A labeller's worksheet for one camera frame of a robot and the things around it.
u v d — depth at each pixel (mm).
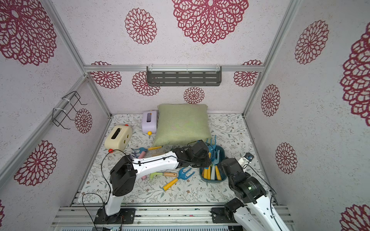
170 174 862
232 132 1095
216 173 870
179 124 978
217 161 895
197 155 638
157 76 998
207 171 857
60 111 734
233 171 522
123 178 476
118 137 945
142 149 1003
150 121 1030
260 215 438
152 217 744
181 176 873
